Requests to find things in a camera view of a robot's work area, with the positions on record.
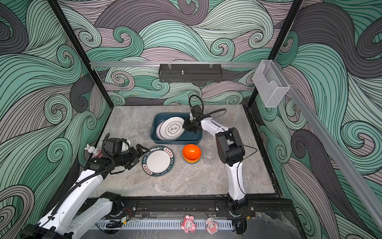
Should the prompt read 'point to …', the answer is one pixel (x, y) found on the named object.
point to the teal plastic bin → (187, 137)
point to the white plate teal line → (170, 129)
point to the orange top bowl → (191, 153)
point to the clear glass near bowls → (210, 153)
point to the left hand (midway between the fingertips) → (145, 153)
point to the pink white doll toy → (212, 226)
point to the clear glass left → (143, 129)
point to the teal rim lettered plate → (157, 161)
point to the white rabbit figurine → (92, 149)
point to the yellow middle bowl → (191, 161)
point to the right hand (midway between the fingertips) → (183, 126)
